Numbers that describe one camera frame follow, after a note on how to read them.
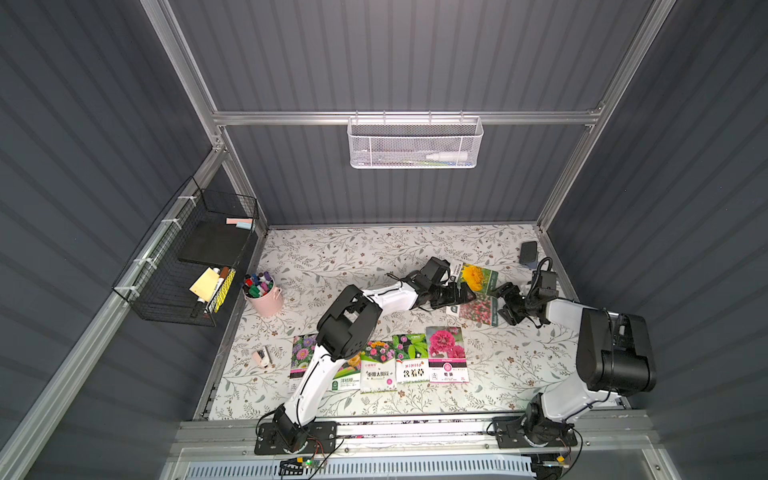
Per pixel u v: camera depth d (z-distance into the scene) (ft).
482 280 3.43
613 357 1.54
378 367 2.77
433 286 2.65
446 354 2.84
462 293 2.84
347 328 1.90
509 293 2.84
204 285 2.24
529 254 3.54
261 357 2.78
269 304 3.07
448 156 2.84
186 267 2.42
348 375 2.75
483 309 3.15
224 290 2.06
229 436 2.50
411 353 2.86
